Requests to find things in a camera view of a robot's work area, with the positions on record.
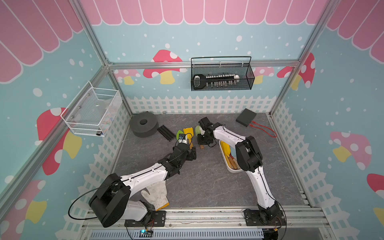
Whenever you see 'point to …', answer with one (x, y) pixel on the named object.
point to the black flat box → (246, 117)
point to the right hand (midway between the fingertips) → (199, 142)
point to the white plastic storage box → (234, 171)
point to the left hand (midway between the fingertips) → (190, 149)
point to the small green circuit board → (145, 233)
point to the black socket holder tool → (200, 81)
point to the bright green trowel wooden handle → (179, 132)
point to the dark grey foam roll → (144, 124)
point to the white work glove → (157, 195)
